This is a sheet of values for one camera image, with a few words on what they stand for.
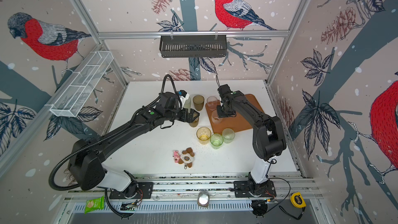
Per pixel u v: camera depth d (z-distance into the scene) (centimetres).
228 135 90
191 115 70
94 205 69
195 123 94
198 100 100
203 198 62
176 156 82
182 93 72
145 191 73
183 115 70
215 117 92
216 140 88
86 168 40
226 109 77
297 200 69
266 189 68
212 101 106
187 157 81
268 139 48
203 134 91
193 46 105
